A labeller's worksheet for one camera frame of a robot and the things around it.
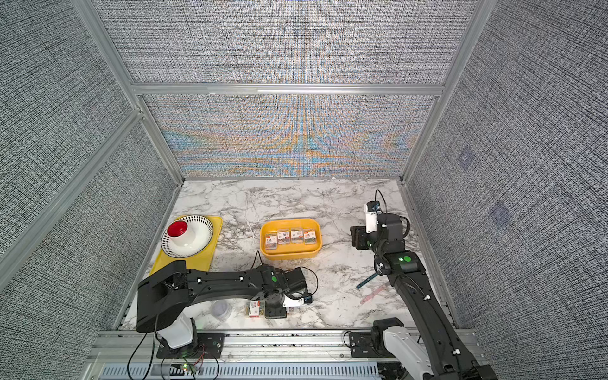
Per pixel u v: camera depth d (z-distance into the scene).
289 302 0.71
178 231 0.97
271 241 0.95
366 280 0.87
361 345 0.73
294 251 0.93
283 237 0.96
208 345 0.74
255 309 0.79
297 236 0.97
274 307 0.72
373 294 0.84
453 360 0.39
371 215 0.69
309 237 0.96
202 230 1.00
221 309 0.78
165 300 0.41
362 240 0.69
